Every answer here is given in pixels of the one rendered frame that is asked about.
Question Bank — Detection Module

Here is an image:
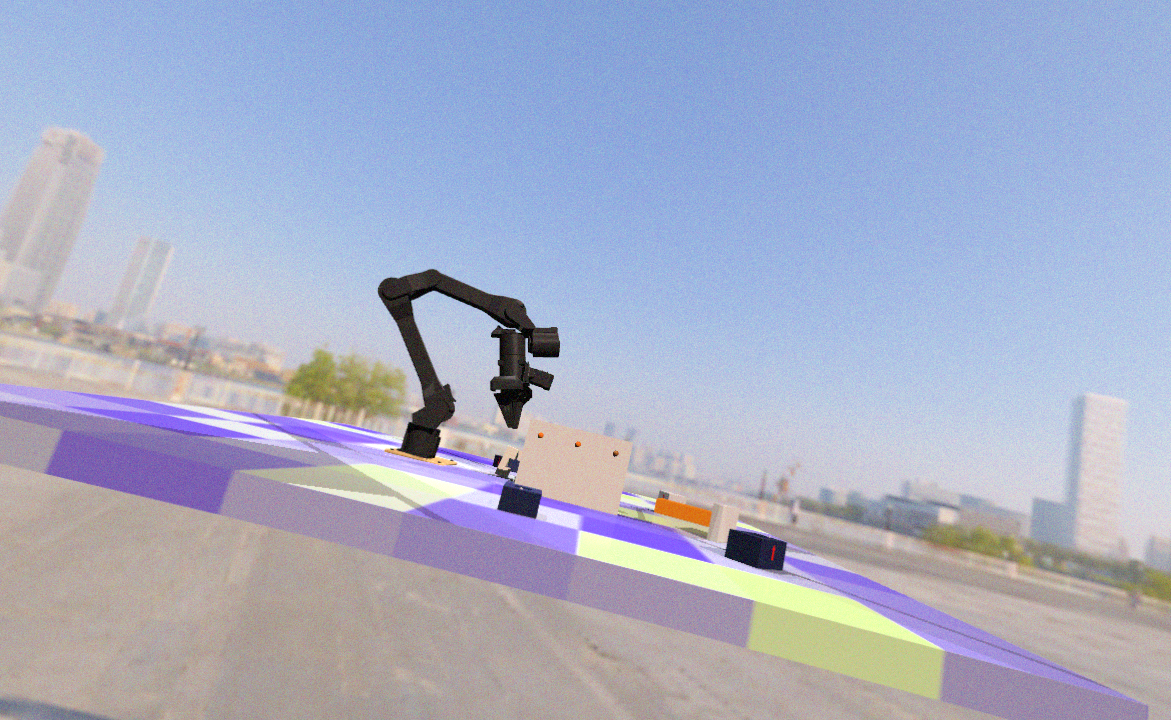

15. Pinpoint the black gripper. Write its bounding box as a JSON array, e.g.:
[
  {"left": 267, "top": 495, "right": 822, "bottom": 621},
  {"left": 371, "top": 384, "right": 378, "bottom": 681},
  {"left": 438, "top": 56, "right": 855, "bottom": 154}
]
[{"left": 489, "top": 355, "right": 532, "bottom": 428}]

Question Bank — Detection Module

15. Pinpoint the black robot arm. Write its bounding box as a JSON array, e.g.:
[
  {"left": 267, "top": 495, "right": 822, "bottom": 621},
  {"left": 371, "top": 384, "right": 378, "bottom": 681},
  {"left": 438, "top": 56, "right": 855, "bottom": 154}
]
[{"left": 378, "top": 269, "right": 560, "bottom": 458}]

